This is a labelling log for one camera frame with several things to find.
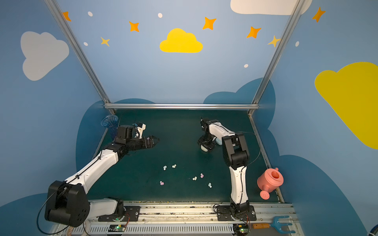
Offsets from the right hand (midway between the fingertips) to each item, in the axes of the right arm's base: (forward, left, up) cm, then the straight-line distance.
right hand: (204, 146), depth 100 cm
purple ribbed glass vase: (+3, +60, +19) cm, 63 cm away
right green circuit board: (-46, -18, -1) cm, 49 cm away
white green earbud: (-23, +5, 0) cm, 23 cm away
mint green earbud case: (-3, 0, +2) cm, 4 cm away
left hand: (-7, +29, +17) cm, 34 cm away
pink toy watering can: (-25, -33, +10) cm, 43 cm away
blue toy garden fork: (-43, -36, -1) cm, 56 cm away
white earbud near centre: (-16, +19, 0) cm, 25 cm away
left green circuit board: (-49, +43, 0) cm, 65 cm away
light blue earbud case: (+3, -10, +2) cm, 10 cm away
